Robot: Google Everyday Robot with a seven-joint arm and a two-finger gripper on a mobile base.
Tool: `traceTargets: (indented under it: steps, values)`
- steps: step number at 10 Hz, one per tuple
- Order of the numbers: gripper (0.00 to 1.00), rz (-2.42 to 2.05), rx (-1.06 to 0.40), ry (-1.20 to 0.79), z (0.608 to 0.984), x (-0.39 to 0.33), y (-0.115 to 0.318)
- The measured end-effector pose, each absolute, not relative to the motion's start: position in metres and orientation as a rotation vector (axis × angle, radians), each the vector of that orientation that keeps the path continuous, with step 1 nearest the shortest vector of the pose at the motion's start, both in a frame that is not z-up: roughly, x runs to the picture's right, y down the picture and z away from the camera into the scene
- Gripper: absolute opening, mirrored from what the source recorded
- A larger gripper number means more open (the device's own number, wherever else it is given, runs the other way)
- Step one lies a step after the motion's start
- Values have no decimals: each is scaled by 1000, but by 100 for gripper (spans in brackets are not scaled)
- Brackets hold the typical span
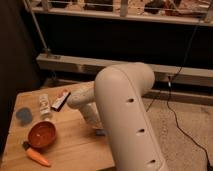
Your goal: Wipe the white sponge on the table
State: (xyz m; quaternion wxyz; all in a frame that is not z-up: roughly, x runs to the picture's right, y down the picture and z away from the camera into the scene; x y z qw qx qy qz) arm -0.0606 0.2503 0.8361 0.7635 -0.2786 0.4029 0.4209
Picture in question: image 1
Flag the red white black box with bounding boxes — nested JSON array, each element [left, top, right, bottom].
[[51, 89, 70, 111]]

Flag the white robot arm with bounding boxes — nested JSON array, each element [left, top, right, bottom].
[[67, 62, 169, 171]]

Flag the metal rack frame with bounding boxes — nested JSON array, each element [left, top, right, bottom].
[[23, 0, 213, 87]]

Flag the orange bowl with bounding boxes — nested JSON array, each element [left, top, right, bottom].
[[28, 121, 56, 149]]

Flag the orange toy carrot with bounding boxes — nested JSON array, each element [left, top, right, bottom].
[[22, 141, 51, 167]]

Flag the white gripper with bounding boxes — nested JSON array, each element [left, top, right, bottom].
[[81, 103, 105, 136]]

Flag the black cable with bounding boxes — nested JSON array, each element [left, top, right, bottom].
[[145, 19, 213, 171]]

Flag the clear plastic bottle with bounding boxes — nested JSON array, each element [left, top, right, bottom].
[[39, 94, 52, 121]]

